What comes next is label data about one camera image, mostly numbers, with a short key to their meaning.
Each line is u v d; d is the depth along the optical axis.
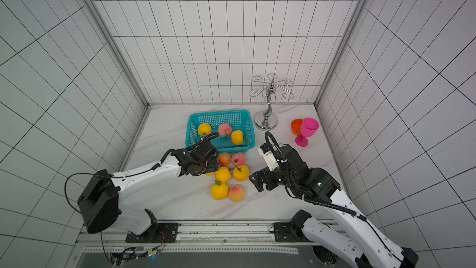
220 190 0.78
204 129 1.02
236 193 0.78
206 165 0.73
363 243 0.39
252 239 0.73
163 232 0.72
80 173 0.43
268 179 0.57
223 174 0.83
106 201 0.40
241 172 0.83
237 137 0.98
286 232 0.72
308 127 0.88
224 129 0.99
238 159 0.87
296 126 1.05
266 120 1.09
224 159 0.88
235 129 1.01
